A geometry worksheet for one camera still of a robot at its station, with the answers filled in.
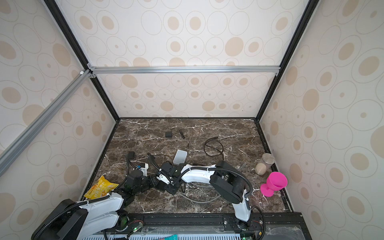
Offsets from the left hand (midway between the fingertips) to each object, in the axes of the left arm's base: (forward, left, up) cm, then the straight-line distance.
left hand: (165, 177), depth 86 cm
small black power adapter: (+35, +3, -5) cm, 35 cm away
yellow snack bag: (-7, +34, +1) cm, 35 cm away
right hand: (-5, -3, -4) cm, 7 cm away
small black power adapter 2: (+16, +25, -2) cm, 29 cm away
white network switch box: (+15, -7, -3) cm, 17 cm away
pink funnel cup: (-5, -58, +8) cm, 59 cm away
